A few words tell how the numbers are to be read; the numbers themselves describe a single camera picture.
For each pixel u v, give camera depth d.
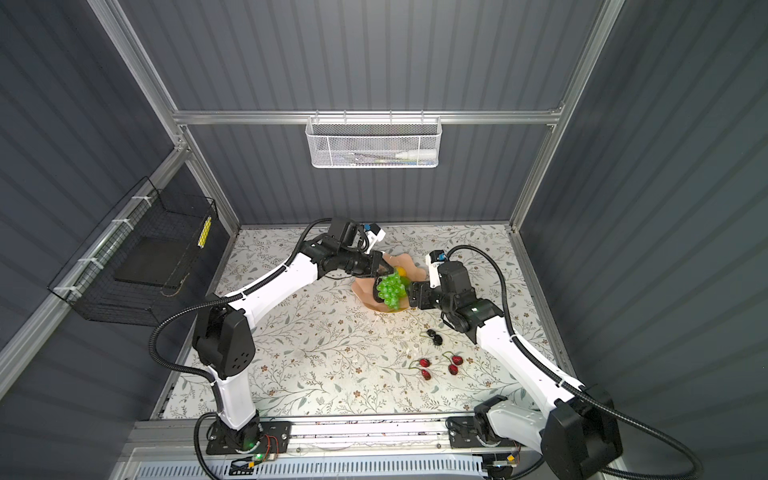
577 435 0.39
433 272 0.72
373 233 0.78
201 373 0.51
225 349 0.47
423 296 0.71
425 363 0.85
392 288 0.85
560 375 0.43
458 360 0.85
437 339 0.89
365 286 0.99
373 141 1.24
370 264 0.74
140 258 0.75
